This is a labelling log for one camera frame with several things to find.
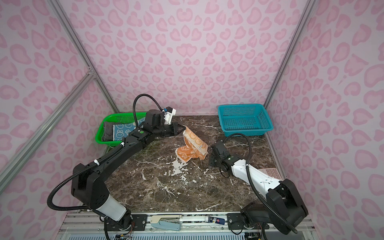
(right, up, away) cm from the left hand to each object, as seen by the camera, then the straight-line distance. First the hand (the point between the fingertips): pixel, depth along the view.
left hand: (187, 125), depth 77 cm
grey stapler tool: (-8, -47, -5) cm, 48 cm away
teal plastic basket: (+45, +5, +40) cm, 61 cm away
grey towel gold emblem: (-52, -6, +18) cm, 55 cm away
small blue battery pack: (+13, -45, -5) cm, 48 cm away
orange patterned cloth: (+3, -13, +11) cm, 17 cm away
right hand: (+14, -19, +9) cm, 25 cm away
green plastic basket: (-56, +5, +36) cm, 66 cm away
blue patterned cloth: (-48, -4, +26) cm, 55 cm away
